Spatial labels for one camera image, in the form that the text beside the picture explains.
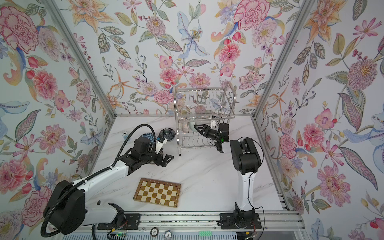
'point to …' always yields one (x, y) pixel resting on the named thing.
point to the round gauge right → (168, 234)
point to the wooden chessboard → (158, 192)
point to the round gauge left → (154, 231)
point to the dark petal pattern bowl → (168, 133)
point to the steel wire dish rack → (201, 106)
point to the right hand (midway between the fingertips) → (196, 127)
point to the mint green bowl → (191, 125)
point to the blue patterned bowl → (148, 135)
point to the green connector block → (205, 233)
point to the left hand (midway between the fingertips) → (169, 154)
